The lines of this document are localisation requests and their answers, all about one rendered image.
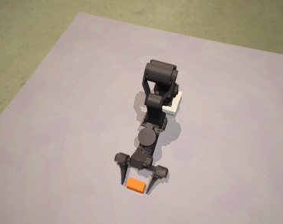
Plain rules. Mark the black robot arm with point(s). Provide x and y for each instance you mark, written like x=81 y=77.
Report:
x=164 y=76

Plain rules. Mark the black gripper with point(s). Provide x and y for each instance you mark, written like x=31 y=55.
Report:
x=160 y=171

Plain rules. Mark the orange block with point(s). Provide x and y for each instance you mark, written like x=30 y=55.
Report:
x=135 y=185

